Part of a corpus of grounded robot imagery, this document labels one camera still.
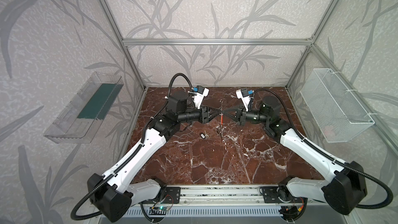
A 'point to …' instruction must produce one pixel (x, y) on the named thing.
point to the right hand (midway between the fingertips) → (224, 108)
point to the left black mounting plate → (171, 195)
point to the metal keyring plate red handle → (221, 114)
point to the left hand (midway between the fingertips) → (219, 108)
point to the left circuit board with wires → (161, 210)
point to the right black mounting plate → (270, 195)
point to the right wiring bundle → (290, 213)
